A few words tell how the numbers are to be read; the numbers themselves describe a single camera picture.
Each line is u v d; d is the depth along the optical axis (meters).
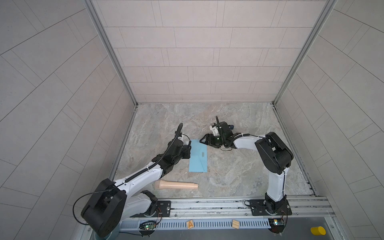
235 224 0.67
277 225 0.68
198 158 0.89
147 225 0.64
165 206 0.72
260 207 0.71
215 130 0.87
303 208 0.72
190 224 0.67
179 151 0.65
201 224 0.68
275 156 0.51
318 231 0.62
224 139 0.75
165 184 0.76
